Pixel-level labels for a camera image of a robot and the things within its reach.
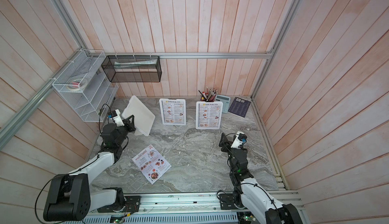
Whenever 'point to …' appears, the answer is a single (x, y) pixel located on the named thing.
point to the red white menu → (151, 163)
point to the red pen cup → (209, 96)
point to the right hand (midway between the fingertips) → (228, 133)
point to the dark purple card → (239, 106)
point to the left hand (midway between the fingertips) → (135, 117)
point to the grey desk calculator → (226, 101)
